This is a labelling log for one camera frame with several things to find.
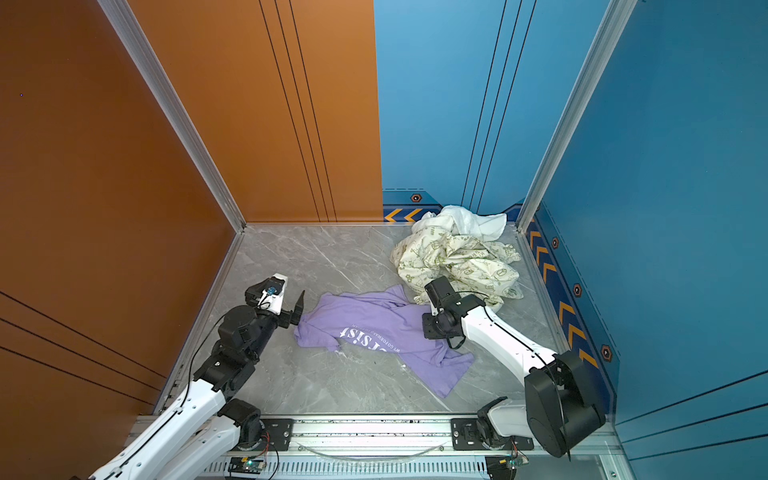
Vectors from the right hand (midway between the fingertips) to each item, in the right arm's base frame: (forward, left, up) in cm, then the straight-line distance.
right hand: (428, 329), depth 86 cm
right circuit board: (-32, -16, -8) cm, 36 cm away
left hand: (+5, +38, +17) cm, 42 cm away
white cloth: (+39, -24, +3) cm, 46 cm away
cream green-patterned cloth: (+16, -15, +8) cm, 24 cm away
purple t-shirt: (+5, +13, -4) cm, 14 cm away
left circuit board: (-31, +45, -6) cm, 56 cm away
